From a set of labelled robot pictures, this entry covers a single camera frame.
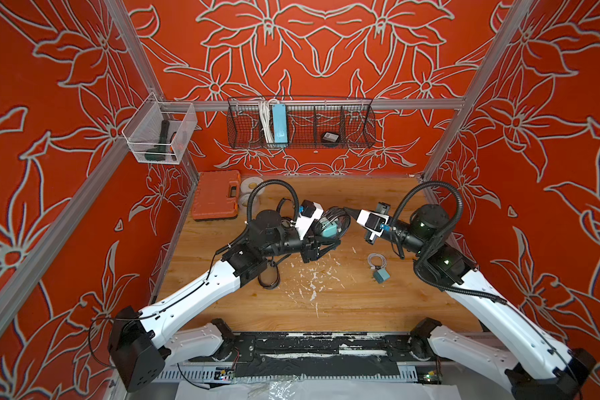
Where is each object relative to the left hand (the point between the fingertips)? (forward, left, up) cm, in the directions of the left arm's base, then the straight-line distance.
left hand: (335, 235), depth 63 cm
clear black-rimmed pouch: (0, +20, -31) cm, 37 cm away
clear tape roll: (+35, +36, -28) cm, 57 cm away
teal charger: (+3, -19, -29) cm, 35 cm away
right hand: (+4, -1, +7) cm, 8 cm away
